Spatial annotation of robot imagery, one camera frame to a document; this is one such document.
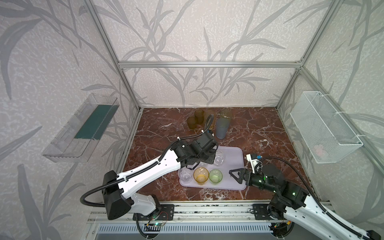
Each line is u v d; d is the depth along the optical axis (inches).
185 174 33.6
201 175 33.3
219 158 31.0
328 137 24.7
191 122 43.1
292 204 20.5
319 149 29.4
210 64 68.5
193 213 29.6
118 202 14.6
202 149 20.6
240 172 25.0
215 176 33.0
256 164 25.9
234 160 36.8
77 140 25.4
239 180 24.8
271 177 21.4
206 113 40.1
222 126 39.2
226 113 47.0
